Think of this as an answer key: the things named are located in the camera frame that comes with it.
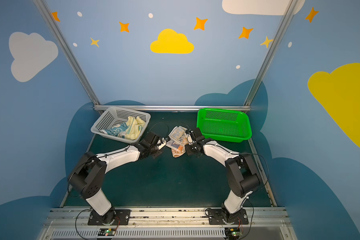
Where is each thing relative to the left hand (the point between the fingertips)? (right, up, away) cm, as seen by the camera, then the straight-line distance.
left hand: (159, 145), depth 94 cm
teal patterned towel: (-30, +9, +10) cm, 33 cm away
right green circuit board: (+40, -40, -23) cm, 61 cm away
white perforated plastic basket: (-40, +20, +21) cm, 49 cm away
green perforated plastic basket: (+50, +13, +21) cm, 56 cm away
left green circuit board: (-22, -39, -23) cm, 51 cm away
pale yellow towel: (-19, +13, +8) cm, 24 cm away
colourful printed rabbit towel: (+12, +2, +8) cm, 14 cm away
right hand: (+19, -1, 0) cm, 19 cm away
